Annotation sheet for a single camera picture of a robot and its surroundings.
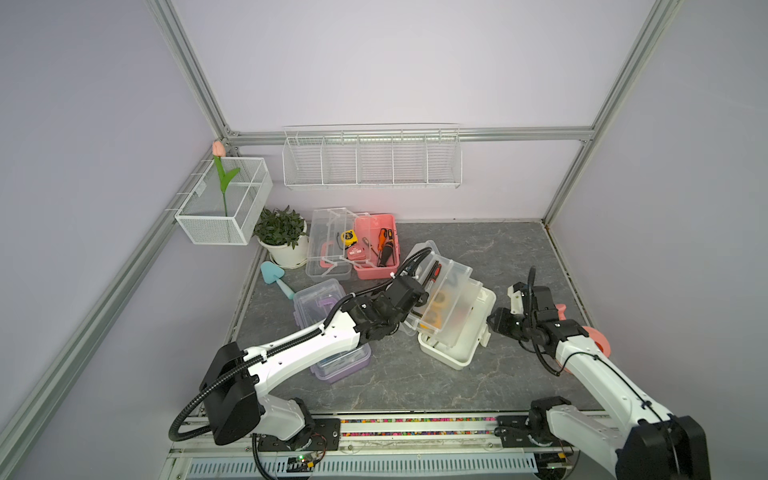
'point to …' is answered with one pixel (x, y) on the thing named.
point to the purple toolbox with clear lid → (313, 301)
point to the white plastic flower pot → (287, 256)
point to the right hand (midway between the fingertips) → (492, 317)
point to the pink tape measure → (356, 252)
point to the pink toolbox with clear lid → (327, 256)
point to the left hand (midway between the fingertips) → (395, 290)
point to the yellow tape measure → (349, 238)
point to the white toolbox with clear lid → (452, 322)
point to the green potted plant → (280, 227)
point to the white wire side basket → (202, 215)
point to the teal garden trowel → (273, 272)
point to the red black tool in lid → (434, 274)
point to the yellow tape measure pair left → (433, 316)
